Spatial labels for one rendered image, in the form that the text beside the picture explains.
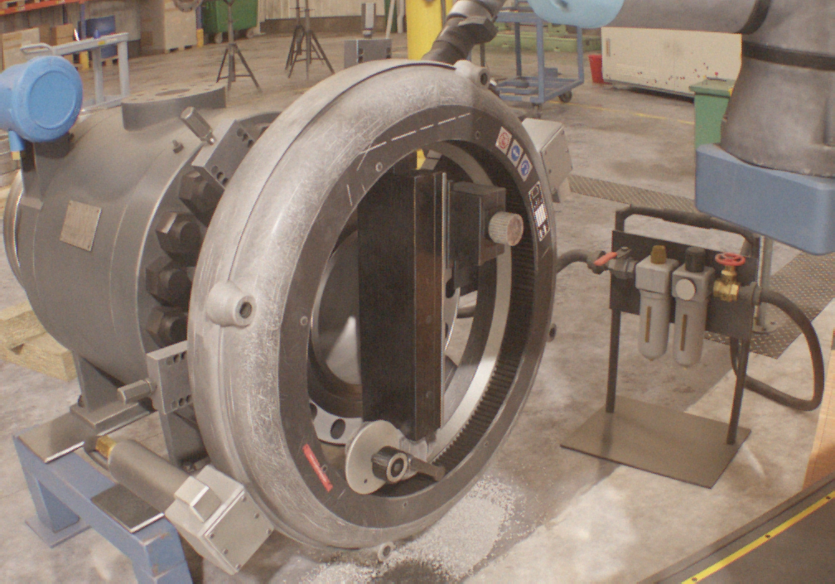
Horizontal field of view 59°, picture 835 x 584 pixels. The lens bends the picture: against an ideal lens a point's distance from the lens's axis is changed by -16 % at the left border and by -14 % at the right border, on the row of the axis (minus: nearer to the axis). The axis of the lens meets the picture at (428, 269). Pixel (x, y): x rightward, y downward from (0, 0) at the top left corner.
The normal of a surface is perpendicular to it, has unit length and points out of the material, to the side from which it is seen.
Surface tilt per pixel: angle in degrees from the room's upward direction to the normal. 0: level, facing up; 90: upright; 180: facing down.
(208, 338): 75
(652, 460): 0
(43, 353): 90
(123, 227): 59
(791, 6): 128
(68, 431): 0
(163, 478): 18
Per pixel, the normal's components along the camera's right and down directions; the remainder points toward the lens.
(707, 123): -0.56, 0.30
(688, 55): -0.81, 0.23
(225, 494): -0.27, -0.76
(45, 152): 0.79, 0.18
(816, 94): -0.44, -0.03
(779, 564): -0.04, -0.94
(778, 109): -0.73, -0.09
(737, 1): 0.06, 0.85
